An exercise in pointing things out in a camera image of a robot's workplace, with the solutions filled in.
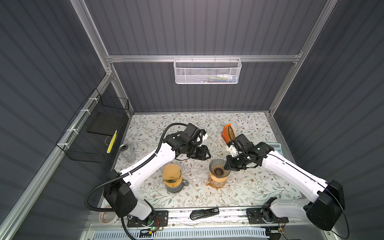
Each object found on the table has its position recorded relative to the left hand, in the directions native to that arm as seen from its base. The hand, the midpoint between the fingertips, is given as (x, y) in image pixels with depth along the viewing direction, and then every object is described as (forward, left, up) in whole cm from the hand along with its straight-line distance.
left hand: (209, 156), depth 74 cm
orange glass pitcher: (-8, -4, -19) cm, 21 cm away
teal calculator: (+14, -48, -16) cm, 53 cm away
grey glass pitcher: (-10, +17, -16) cm, 26 cm away
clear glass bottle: (+9, +46, -11) cm, 48 cm away
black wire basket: (+12, +55, +8) cm, 57 cm away
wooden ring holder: (-8, -4, -10) cm, 14 cm away
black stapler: (-23, +7, -14) cm, 28 cm away
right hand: (-4, -9, -6) cm, 11 cm away
